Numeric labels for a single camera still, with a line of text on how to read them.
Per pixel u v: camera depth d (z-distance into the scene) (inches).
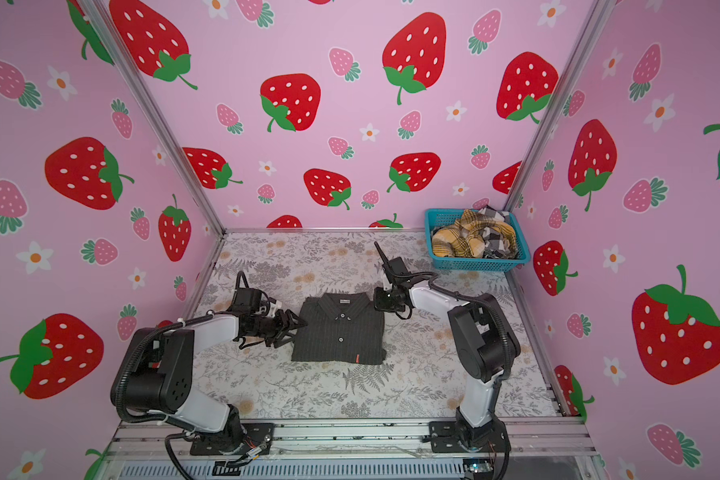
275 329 32.2
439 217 45.2
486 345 19.3
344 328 35.6
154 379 18.0
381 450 28.8
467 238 41.2
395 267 30.5
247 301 30.1
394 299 31.6
